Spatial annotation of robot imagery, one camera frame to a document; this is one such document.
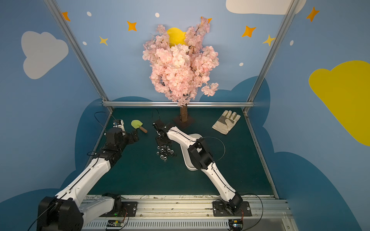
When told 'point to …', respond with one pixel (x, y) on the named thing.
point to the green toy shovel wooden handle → (137, 124)
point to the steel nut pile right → (171, 152)
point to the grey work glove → (226, 121)
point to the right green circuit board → (236, 224)
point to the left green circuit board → (115, 223)
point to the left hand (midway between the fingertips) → (129, 130)
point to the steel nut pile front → (162, 157)
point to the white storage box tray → (185, 151)
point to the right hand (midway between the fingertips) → (163, 141)
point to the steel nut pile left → (158, 152)
